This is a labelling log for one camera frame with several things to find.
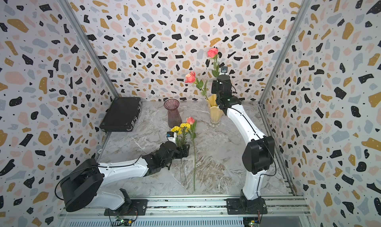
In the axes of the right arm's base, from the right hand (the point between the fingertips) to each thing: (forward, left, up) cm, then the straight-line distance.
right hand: (220, 80), depth 83 cm
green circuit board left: (-64, +46, -36) cm, 86 cm away
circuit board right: (-61, -14, -36) cm, 73 cm away
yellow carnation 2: (-9, +22, -33) cm, 40 cm away
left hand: (-28, +19, -25) cm, 42 cm away
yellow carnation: (-14, +24, -34) cm, 44 cm away
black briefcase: (+1, +70, -32) cm, 77 cm away
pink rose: (-8, +17, -33) cm, 38 cm away
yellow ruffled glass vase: (-7, +1, -20) cm, 21 cm away
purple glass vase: (-8, +29, -25) cm, 39 cm away
